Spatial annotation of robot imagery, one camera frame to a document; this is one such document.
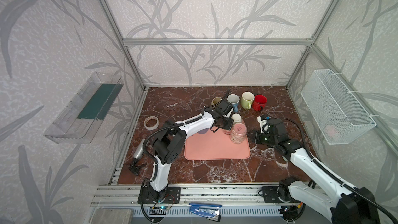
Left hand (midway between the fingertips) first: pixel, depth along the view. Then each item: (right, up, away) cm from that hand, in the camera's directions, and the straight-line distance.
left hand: (232, 121), depth 90 cm
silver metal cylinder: (-52, -15, -7) cm, 54 cm away
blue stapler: (-13, -37, -22) cm, 45 cm away
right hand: (+8, -3, -7) cm, 11 cm away
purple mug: (-17, -7, +5) cm, 20 cm away
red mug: (+22, +11, +17) cm, 30 cm away
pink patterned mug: (+2, -5, -8) cm, 10 cm away
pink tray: (-10, -14, -1) cm, 17 cm away
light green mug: (+11, +13, +11) cm, 20 cm away
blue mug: (+4, +13, +14) cm, 20 cm away
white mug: (+3, +2, +1) cm, 4 cm away
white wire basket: (+38, +6, -28) cm, 48 cm away
